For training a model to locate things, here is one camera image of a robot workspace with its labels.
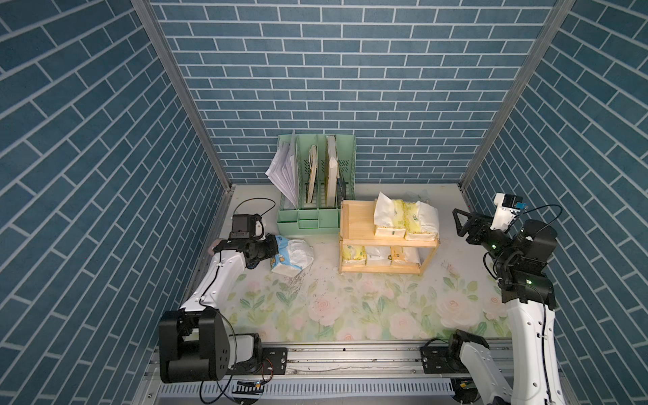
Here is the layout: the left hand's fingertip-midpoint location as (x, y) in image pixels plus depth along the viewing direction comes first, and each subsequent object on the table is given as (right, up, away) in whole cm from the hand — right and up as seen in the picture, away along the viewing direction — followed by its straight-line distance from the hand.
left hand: (282, 245), depth 86 cm
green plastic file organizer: (+11, +9, +14) cm, 20 cm away
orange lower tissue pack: (+41, -4, +4) cm, 41 cm away
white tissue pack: (+34, -4, +3) cm, 34 cm away
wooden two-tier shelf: (+25, +6, -5) cm, 27 cm away
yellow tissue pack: (+35, +9, -9) cm, 38 cm away
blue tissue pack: (+4, -4, +1) cm, 5 cm away
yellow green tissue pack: (+45, +9, -10) cm, 47 cm away
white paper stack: (-1, +27, +5) cm, 27 cm away
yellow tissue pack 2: (+25, -4, +4) cm, 26 cm away
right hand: (+55, +11, -18) cm, 59 cm away
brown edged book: (+9, +27, +13) cm, 31 cm away
